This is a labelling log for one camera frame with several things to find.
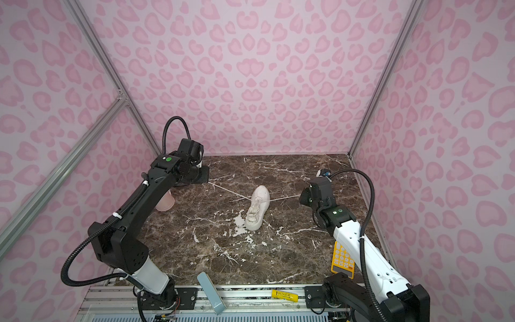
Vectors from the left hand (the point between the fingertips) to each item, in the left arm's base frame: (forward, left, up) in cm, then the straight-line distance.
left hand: (204, 172), depth 82 cm
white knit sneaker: (-2, -22, -19) cm, 30 cm away
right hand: (-8, -41, -2) cm, 42 cm away
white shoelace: (+3, -15, -25) cm, 29 cm away
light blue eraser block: (-42, -7, -18) cm, 46 cm away
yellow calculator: (-30, -55, -22) cm, 66 cm away
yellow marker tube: (-41, -31, -21) cm, 55 cm away
